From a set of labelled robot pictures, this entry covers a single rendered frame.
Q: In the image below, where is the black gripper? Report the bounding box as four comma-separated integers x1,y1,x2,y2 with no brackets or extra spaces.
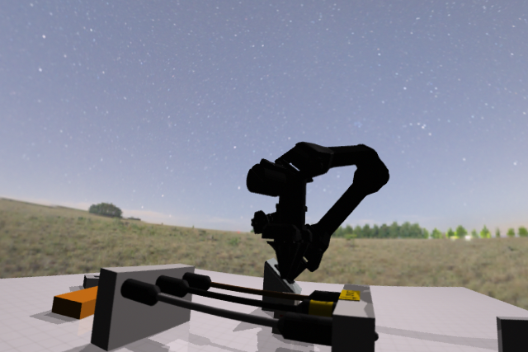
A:
262,198,312,279

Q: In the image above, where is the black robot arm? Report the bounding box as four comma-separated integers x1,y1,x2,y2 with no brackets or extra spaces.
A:
246,142,390,284

